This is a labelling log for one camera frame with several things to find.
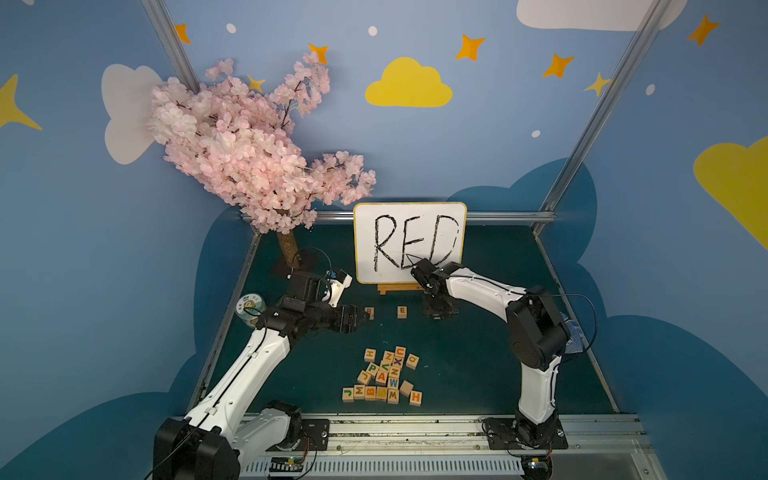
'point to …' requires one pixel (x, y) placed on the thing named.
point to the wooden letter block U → (400, 351)
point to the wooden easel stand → (383, 288)
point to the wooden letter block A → (381, 377)
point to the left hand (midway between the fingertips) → (359, 309)
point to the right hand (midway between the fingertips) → (440, 309)
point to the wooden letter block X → (397, 362)
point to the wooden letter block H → (415, 398)
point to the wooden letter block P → (372, 369)
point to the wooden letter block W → (393, 382)
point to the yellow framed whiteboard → (390, 238)
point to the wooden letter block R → (371, 311)
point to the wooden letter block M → (393, 396)
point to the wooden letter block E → (401, 312)
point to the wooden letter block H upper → (369, 355)
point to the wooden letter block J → (348, 394)
